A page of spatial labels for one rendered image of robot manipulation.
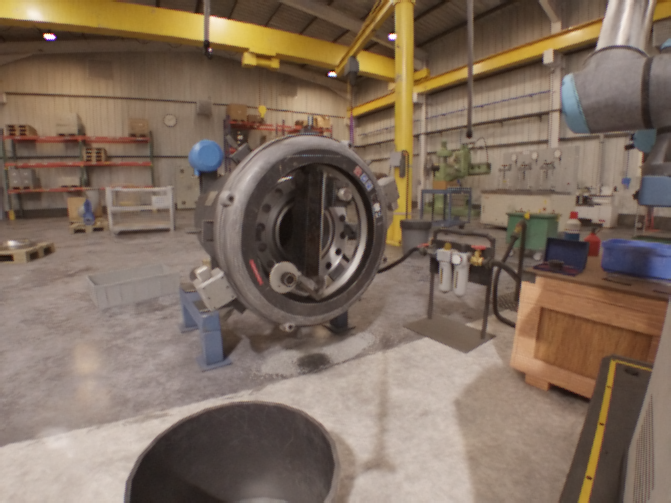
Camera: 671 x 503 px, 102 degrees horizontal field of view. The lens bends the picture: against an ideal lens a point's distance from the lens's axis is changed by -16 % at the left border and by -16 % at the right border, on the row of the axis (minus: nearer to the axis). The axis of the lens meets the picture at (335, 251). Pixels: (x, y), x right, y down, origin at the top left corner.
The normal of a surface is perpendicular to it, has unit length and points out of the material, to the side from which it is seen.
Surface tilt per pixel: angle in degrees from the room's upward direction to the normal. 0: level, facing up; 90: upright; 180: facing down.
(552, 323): 90
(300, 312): 90
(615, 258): 90
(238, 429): 87
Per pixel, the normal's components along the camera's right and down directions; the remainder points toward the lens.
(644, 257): -0.81, 0.11
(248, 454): 0.17, 0.13
